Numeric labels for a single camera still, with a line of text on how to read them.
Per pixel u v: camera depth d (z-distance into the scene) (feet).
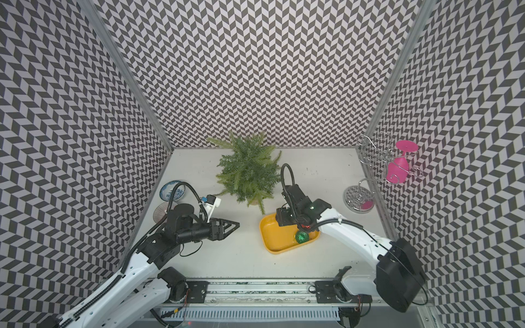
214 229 2.07
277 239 2.66
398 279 1.30
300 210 1.99
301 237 2.67
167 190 3.16
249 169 2.56
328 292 2.40
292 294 2.42
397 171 2.57
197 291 2.37
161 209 2.98
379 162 3.46
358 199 3.12
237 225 2.23
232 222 2.33
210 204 2.20
